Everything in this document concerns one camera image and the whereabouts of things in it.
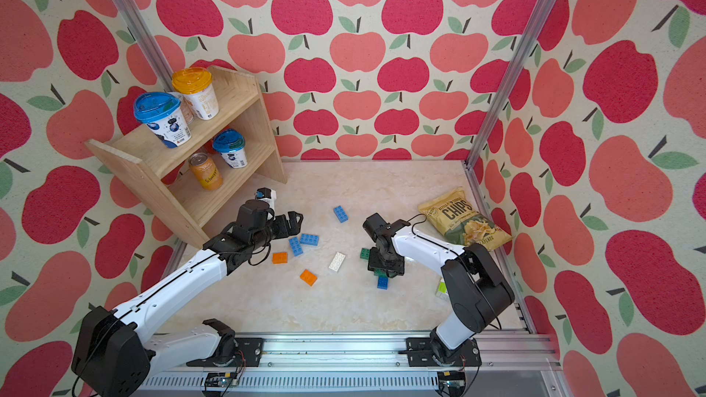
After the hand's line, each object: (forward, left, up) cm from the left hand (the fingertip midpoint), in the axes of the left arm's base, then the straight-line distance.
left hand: (294, 222), depth 82 cm
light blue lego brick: (+14, -13, -15) cm, 24 cm away
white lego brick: (-5, -13, -16) cm, 21 cm away
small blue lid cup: (+20, +20, +14) cm, 32 cm away
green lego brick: (-3, -22, -15) cm, 27 cm away
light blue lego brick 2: (+3, -3, -16) cm, 16 cm away
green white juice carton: (-16, -45, -13) cm, 49 cm away
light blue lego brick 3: (0, +2, -15) cm, 15 cm away
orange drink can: (+9, +25, +13) cm, 29 cm away
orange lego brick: (-11, -4, -15) cm, 19 cm away
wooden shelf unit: (+9, +33, +6) cm, 34 cm away
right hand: (-10, -28, -16) cm, 33 cm away
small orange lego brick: (-4, +7, -15) cm, 17 cm away
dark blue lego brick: (-12, -28, -16) cm, 34 cm away
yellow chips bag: (+9, -54, -8) cm, 55 cm away
